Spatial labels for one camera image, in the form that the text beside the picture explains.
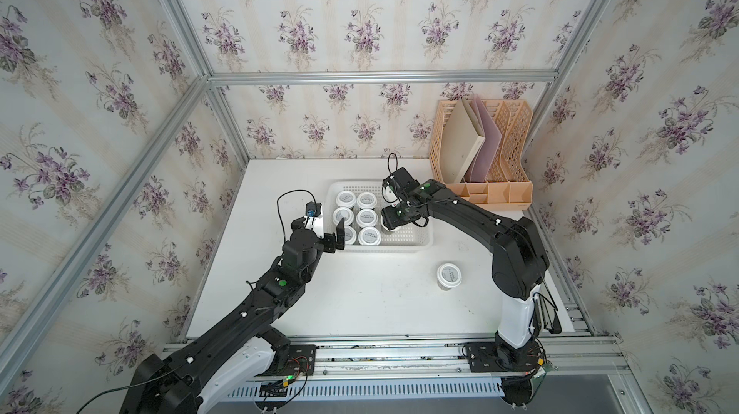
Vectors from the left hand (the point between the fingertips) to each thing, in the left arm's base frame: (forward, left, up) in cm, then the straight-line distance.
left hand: (331, 219), depth 78 cm
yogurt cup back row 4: (-11, -34, -13) cm, 38 cm away
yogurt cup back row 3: (+1, -11, -12) cm, 16 cm away
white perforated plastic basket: (+4, -25, -19) cm, 32 cm away
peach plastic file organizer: (+21, -61, -11) cm, 65 cm away
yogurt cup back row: (+17, -3, -12) cm, 21 cm away
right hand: (+7, -19, -10) cm, 22 cm away
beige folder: (+34, -44, +1) cm, 56 cm away
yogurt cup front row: (+10, -2, -11) cm, 15 cm away
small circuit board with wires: (-37, +14, -23) cm, 45 cm away
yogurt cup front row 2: (+16, -10, -12) cm, 22 cm away
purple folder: (+26, -50, -6) cm, 57 cm away
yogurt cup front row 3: (+9, -10, -12) cm, 18 cm away
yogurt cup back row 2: (+2, -5, -12) cm, 13 cm away
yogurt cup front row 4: (0, -15, -4) cm, 16 cm away
